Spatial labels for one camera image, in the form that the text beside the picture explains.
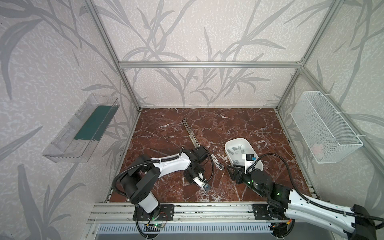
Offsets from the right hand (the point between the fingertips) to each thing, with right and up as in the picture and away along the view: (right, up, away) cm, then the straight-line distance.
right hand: (229, 162), depth 77 cm
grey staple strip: (+11, +4, +21) cm, 24 cm away
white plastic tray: (+15, +4, +20) cm, 25 cm away
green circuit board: (-38, -30, -5) cm, 49 cm away
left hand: (-14, -9, +9) cm, 19 cm away
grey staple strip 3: (+9, +1, +20) cm, 21 cm away
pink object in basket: (+44, +7, -3) cm, 44 cm away
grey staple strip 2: (+7, +3, +20) cm, 21 cm away
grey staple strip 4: (+8, -4, +14) cm, 17 cm away
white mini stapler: (-4, -5, +12) cm, 14 cm away
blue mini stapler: (-12, -10, -7) cm, 17 cm away
